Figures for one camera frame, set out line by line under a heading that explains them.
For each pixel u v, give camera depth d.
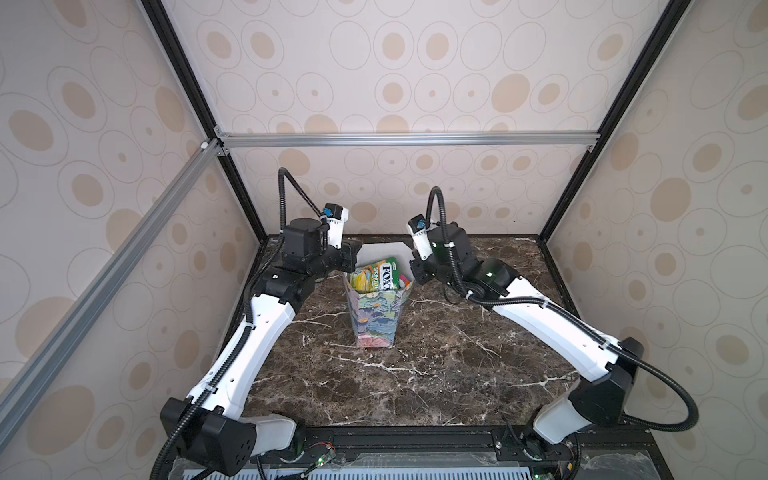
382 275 0.78
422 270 0.64
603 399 0.41
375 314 0.78
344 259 0.63
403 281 0.81
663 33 0.70
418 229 0.61
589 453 0.73
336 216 0.61
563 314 0.45
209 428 0.37
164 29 0.69
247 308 0.46
